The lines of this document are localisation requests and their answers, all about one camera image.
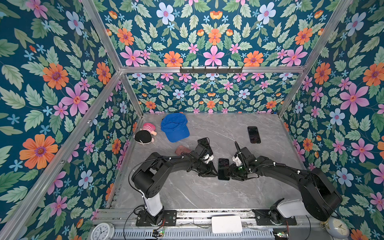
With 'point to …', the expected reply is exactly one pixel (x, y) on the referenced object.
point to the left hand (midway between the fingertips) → (220, 173)
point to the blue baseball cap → (175, 126)
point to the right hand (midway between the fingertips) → (226, 175)
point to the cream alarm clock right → (336, 227)
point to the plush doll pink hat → (144, 135)
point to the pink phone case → (181, 148)
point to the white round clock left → (103, 231)
